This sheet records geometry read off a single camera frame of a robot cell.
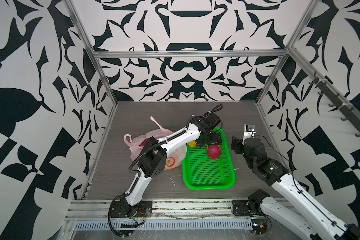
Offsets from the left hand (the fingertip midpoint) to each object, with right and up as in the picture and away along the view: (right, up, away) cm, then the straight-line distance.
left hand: (216, 141), depth 84 cm
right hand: (+11, +4, -9) cm, 14 cm away
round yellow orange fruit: (-15, +3, -25) cm, 29 cm away
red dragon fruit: (-1, -6, +2) cm, 6 cm away
